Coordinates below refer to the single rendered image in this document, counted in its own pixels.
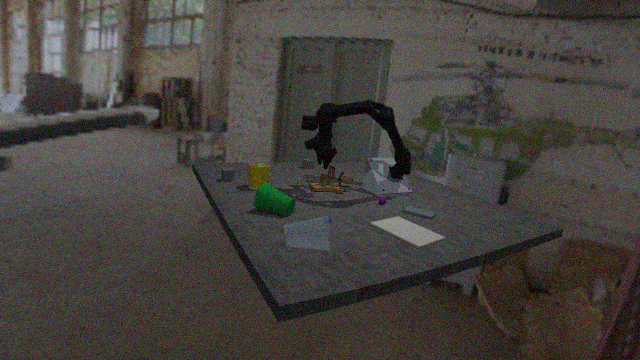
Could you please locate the green plastic cup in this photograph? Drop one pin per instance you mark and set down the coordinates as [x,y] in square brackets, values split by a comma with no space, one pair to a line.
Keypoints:
[270,199]

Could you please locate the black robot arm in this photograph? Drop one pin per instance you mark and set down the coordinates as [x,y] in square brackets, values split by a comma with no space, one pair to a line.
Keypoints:
[329,112]

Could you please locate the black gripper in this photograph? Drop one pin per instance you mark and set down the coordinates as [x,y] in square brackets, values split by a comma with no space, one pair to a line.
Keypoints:
[326,152]

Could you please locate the yellow cup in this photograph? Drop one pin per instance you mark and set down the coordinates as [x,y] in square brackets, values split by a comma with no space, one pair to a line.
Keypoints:
[258,174]

